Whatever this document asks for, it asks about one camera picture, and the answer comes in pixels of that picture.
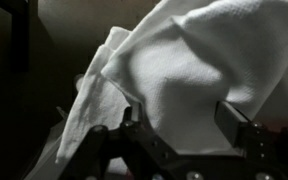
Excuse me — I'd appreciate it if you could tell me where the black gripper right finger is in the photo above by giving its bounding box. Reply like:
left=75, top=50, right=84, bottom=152
left=214, top=100, right=288, bottom=180

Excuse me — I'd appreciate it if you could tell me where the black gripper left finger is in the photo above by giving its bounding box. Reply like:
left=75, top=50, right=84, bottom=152
left=58, top=102, right=178, bottom=180

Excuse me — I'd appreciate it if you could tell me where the dark robot mounting table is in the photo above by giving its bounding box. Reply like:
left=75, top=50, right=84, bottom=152
left=0, top=0, right=32, bottom=73

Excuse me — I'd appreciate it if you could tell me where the white towel with red stripes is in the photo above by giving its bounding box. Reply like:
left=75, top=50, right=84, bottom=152
left=55, top=0, right=288, bottom=164

